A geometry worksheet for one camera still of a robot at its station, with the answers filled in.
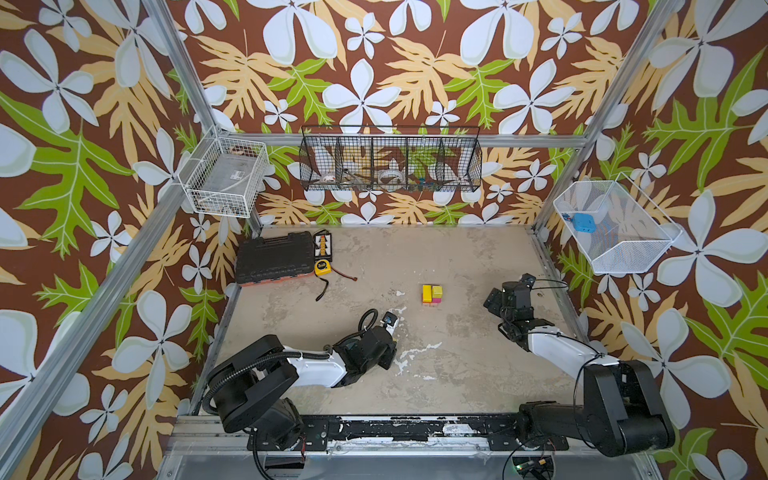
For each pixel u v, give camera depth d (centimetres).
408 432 75
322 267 105
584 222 86
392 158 98
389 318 78
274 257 107
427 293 96
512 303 71
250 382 47
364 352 67
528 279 79
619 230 82
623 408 84
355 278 105
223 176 86
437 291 94
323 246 112
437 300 96
